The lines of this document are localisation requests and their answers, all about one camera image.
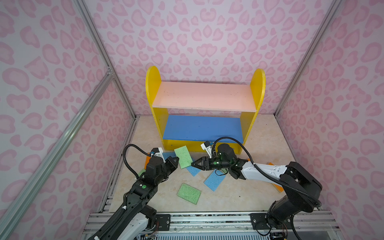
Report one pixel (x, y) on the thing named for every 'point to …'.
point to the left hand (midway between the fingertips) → (180, 155)
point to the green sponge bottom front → (189, 193)
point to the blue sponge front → (213, 180)
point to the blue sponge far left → (167, 154)
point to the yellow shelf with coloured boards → (189, 115)
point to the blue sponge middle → (193, 170)
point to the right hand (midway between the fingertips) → (195, 164)
